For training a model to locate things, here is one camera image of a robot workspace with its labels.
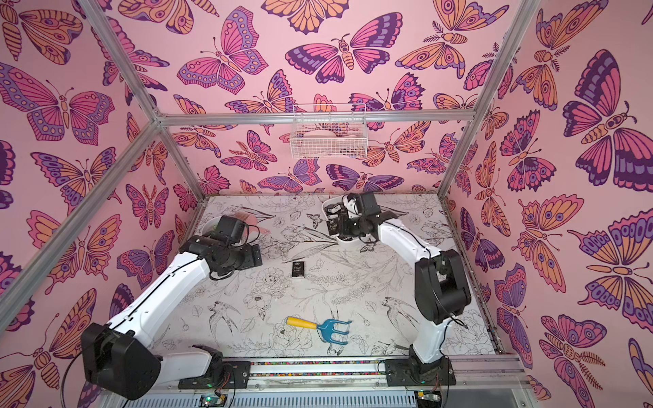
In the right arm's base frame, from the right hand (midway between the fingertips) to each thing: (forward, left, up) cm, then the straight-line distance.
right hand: (331, 228), depth 90 cm
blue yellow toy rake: (-30, +1, -15) cm, 34 cm away
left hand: (-13, +25, 0) cm, 28 cm away
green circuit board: (-50, +32, -15) cm, 61 cm away
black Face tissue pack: (-9, +13, -13) cm, 20 cm away
